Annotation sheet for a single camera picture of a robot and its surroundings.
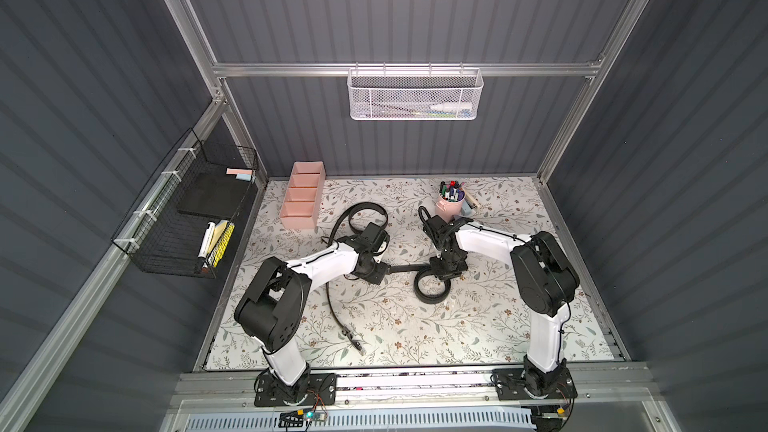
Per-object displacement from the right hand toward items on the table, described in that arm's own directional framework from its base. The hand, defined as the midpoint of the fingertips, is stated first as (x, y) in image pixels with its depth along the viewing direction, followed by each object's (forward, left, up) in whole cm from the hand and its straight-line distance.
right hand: (447, 277), depth 93 cm
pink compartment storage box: (+29, +52, +2) cm, 60 cm away
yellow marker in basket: (-6, +57, +28) cm, 64 cm away
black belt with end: (+25, +34, +3) cm, 42 cm away
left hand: (0, +23, +3) cm, 23 cm away
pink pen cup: (+23, -2, +11) cm, 26 cm away
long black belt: (+2, +9, +2) cm, 10 cm away
